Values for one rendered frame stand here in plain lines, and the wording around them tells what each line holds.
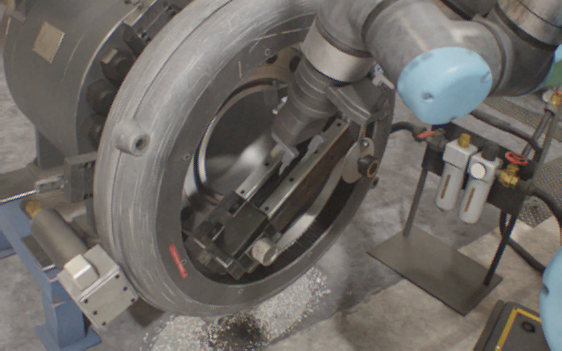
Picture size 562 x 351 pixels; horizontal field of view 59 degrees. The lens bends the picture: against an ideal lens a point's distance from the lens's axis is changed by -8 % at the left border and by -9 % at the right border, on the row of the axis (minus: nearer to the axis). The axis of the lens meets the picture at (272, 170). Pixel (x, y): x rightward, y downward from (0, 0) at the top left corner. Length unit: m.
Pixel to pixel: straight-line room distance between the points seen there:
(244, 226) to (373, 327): 0.77
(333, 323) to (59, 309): 0.77
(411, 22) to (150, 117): 0.44
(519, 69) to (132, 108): 0.55
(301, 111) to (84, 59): 0.59
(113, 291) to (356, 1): 0.65
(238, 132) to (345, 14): 0.78
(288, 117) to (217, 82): 0.16
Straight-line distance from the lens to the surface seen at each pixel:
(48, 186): 0.93
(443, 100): 0.55
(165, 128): 0.83
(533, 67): 0.65
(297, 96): 0.71
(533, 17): 0.62
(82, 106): 1.18
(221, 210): 1.10
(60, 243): 1.08
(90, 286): 0.96
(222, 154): 1.34
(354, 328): 1.63
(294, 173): 1.09
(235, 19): 0.86
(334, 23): 0.63
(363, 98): 0.68
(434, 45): 0.54
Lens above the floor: 1.12
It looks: 29 degrees down
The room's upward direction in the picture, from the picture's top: 8 degrees clockwise
